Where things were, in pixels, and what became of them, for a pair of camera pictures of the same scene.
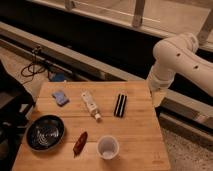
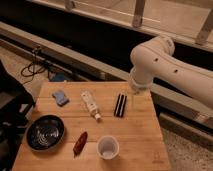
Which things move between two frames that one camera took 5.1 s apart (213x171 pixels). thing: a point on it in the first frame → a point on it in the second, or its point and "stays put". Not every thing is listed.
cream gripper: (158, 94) → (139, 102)
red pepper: (79, 145) stays put
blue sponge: (60, 98) stays put
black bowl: (45, 133) stays put
